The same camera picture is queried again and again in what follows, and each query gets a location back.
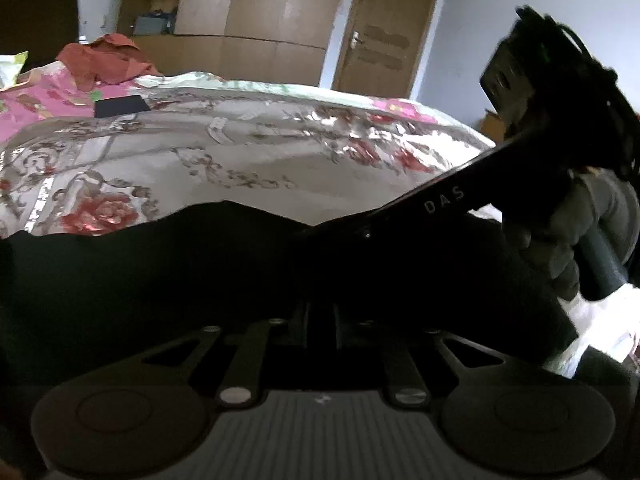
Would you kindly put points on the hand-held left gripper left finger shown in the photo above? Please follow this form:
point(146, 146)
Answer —
point(300, 325)

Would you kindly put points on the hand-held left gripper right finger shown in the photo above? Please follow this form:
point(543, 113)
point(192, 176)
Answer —
point(342, 327)

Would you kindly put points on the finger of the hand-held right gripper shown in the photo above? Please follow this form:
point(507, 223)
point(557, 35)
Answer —
point(345, 225)

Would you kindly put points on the black pants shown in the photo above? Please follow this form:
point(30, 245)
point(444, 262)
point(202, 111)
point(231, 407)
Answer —
point(150, 280)

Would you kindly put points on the person's right hand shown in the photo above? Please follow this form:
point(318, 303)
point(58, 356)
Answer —
point(550, 245)

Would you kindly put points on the wooden nightstand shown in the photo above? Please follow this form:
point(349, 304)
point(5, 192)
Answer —
point(494, 126)

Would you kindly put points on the floral grey quilt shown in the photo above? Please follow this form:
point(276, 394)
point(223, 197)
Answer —
point(250, 160)

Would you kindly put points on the brown wooden door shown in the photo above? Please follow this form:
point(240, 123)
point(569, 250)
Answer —
point(390, 10)

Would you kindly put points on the brown wooden wardrobe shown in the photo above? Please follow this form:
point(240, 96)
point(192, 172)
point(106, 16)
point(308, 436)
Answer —
point(260, 20)

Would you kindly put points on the dark flat phone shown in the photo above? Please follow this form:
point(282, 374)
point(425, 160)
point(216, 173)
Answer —
point(121, 107)

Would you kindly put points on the grey box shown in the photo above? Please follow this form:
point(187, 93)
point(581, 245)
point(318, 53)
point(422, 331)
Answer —
point(152, 24)

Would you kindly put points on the red-orange garment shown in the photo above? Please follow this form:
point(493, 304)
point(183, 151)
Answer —
point(100, 60)

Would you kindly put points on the pink floral bed sheet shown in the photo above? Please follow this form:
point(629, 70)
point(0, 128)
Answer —
point(45, 105)

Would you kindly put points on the green patterned pillow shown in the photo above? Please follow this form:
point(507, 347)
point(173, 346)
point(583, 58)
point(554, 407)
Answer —
point(11, 71)

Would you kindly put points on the dark wooden headboard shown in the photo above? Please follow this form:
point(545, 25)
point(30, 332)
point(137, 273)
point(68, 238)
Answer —
point(35, 15)

